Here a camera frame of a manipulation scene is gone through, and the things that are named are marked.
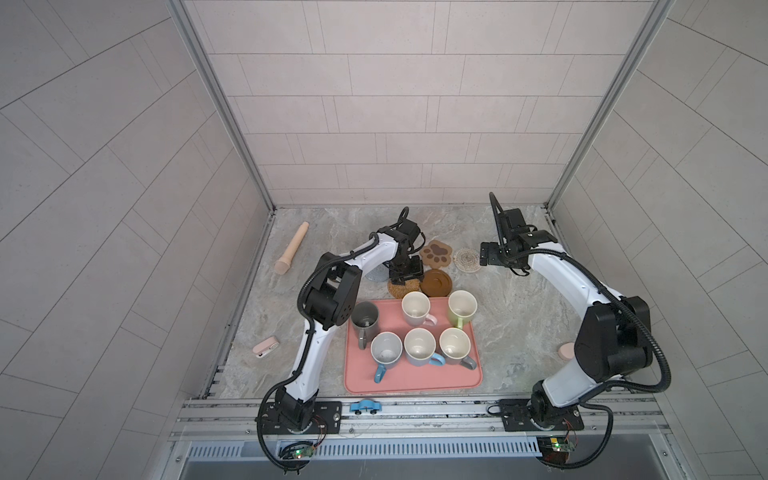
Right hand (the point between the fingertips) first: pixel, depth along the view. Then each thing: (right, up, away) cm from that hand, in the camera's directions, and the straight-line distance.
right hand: (494, 254), depth 90 cm
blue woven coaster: (-36, -7, +6) cm, 37 cm away
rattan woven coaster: (-29, -12, +3) cm, 32 cm away
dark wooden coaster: (-17, -9, +4) cm, 20 cm away
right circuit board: (+7, -43, -22) cm, 49 cm away
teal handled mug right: (-14, -24, -9) cm, 29 cm away
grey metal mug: (-39, -19, -5) cm, 44 cm away
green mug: (-11, -14, -5) cm, 19 cm away
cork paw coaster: (-16, -1, +12) cm, 20 cm away
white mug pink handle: (-24, -15, -3) cm, 29 cm away
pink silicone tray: (-28, -32, -12) cm, 44 cm away
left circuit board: (-52, -41, -25) cm, 71 cm away
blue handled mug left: (-33, -25, -9) cm, 42 cm away
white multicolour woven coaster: (-6, -3, +11) cm, 13 cm away
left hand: (-22, -8, +7) cm, 24 cm away
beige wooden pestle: (-67, -4, +5) cm, 67 cm away
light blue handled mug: (-24, -25, -9) cm, 36 cm away
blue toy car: (-37, -34, -19) cm, 54 cm away
